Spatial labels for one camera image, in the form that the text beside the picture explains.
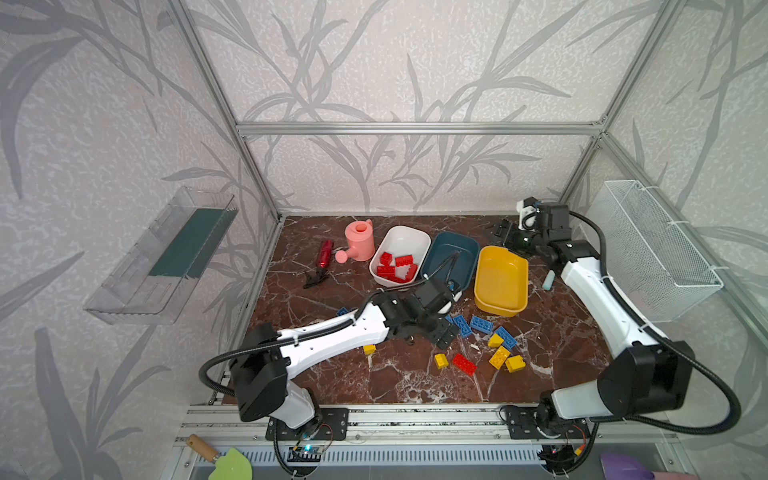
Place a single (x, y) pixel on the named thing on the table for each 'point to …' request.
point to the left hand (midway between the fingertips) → (447, 317)
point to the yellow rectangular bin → (501, 285)
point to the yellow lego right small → (495, 341)
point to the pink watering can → (360, 235)
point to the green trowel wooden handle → (231, 465)
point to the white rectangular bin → (399, 255)
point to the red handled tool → (324, 259)
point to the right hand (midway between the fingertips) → (491, 225)
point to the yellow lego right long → (500, 357)
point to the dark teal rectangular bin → (443, 245)
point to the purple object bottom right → (619, 467)
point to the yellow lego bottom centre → (441, 360)
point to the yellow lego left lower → (369, 349)
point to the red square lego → (386, 258)
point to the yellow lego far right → (515, 363)
